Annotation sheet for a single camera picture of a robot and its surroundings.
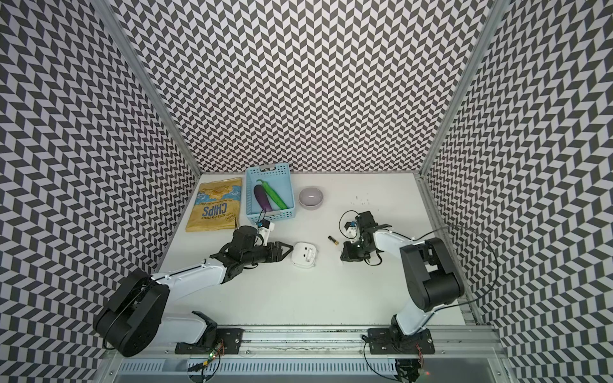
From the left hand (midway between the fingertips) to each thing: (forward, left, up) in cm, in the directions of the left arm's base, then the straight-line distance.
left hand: (286, 251), depth 86 cm
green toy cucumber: (+27, +6, -6) cm, 28 cm away
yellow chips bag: (+24, +34, -4) cm, 41 cm away
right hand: (-1, -22, -6) cm, 23 cm away
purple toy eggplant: (+28, +14, -4) cm, 32 cm away
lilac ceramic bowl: (+26, -8, -2) cm, 28 cm away
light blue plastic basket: (+42, +8, -4) cm, 43 cm away
